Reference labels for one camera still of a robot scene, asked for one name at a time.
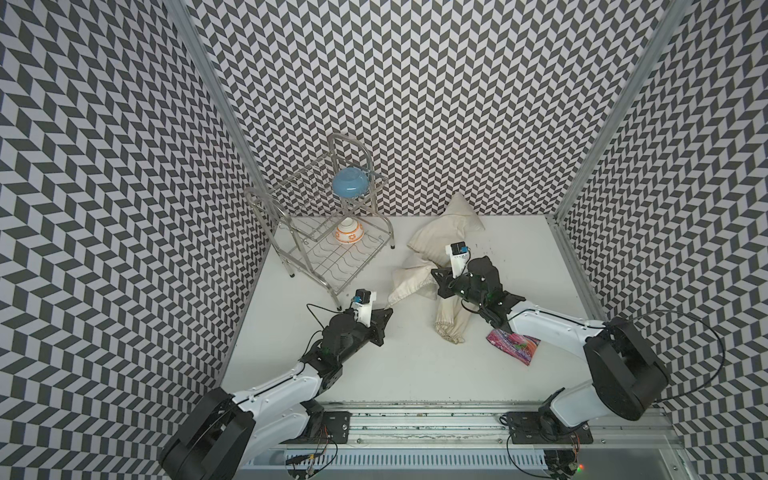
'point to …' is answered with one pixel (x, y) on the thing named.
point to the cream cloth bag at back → (453, 226)
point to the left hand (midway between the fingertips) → (389, 312)
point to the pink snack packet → (516, 346)
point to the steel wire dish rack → (330, 226)
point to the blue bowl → (350, 182)
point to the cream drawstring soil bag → (418, 280)
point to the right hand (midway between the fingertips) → (434, 273)
